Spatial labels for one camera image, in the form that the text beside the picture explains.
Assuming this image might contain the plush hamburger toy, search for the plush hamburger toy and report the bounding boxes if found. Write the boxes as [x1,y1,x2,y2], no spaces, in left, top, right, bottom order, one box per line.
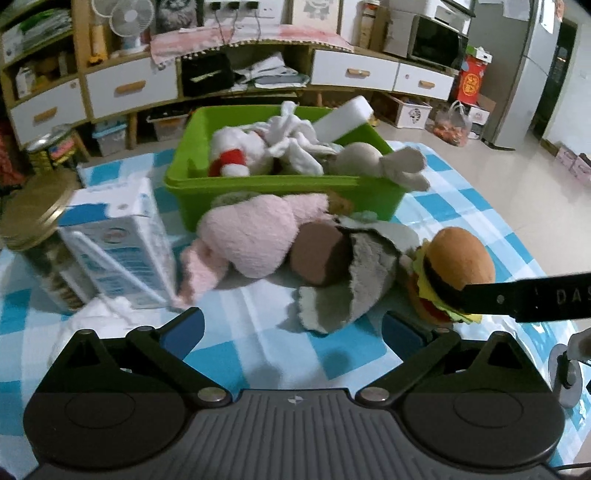
[407,227,496,326]

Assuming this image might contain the grey brown plush toy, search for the grey brown plush toy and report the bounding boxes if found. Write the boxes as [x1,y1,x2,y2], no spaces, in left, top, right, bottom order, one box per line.
[290,216,420,335]

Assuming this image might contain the pink plush toy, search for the pink plush toy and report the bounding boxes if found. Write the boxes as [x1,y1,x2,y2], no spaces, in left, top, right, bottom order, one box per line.
[174,193,332,308]

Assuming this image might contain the blue white checkered cloth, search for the blue white checkered cloth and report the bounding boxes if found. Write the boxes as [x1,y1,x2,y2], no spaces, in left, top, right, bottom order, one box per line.
[0,140,591,480]

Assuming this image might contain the blue white carton box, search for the blue white carton box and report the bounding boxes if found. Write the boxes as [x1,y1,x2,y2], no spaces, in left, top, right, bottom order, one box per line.
[58,177,176,309]

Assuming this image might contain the green plastic bin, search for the green plastic bin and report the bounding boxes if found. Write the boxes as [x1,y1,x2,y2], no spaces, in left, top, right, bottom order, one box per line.
[163,105,407,231]

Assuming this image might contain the beige plush elephant toy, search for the beige plush elephant toy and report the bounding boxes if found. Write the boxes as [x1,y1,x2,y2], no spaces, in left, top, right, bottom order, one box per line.
[325,142,430,192]

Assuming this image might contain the glass jar gold lid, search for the glass jar gold lid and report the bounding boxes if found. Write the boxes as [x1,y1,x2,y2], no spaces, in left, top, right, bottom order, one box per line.
[1,168,97,312]

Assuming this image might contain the plastic bag of oranges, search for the plastic bag of oranges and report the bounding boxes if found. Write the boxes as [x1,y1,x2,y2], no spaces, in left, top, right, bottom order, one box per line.
[426,100,472,147]

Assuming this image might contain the white red plush toy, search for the white red plush toy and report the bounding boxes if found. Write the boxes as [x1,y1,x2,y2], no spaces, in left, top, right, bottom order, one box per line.
[208,127,274,177]

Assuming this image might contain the metal tin can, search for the metal tin can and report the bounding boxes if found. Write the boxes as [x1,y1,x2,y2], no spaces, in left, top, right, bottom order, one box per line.
[25,125,79,174]

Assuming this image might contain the white storage box with logo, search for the white storage box with logo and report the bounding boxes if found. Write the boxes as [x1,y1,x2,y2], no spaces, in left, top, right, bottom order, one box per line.
[370,92,432,130]

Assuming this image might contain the red gift box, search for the red gift box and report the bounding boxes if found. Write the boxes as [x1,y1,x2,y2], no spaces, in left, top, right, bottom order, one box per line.
[455,45,493,105]

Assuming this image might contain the white foam block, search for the white foam block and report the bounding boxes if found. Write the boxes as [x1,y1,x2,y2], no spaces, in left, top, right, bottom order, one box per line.
[313,96,374,143]

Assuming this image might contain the grey refrigerator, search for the grey refrigerator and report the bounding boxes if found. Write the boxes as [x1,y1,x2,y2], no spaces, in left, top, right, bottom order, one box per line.
[469,1,564,150]

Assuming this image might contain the black box on shelf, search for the black box on shelf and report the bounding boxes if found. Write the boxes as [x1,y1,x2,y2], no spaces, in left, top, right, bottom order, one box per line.
[180,52,235,97]

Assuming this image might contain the wooden white drawer cabinet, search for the wooden white drawer cabinet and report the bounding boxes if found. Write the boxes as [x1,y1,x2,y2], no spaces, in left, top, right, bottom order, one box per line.
[1,1,454,147]

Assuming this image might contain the folded clothes on shelf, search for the folded clothes on shelf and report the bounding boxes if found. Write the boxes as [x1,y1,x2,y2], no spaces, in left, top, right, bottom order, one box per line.
[230,52,310,92]

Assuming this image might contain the black microwave oven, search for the black microwave oven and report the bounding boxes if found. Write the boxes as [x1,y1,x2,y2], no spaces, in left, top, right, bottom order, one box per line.
[384,10,468,70]

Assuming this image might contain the pink table runner cloth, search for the pink table runner cloth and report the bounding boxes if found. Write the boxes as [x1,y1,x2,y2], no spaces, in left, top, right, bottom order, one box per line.
[149,24,353,65]

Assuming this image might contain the white desk fan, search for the white desk fan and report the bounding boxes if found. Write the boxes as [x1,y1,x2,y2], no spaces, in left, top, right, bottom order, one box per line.
[91,0,117,19]
[109,0,154,56]

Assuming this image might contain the framed cat picture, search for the framed cat picture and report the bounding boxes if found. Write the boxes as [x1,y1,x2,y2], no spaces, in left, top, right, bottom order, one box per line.
[155,0,197,33]

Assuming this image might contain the framed cartoon girl picture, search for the framed cartoon girl picture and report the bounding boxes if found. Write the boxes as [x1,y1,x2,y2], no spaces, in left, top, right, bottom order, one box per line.
[290,0,341,33]

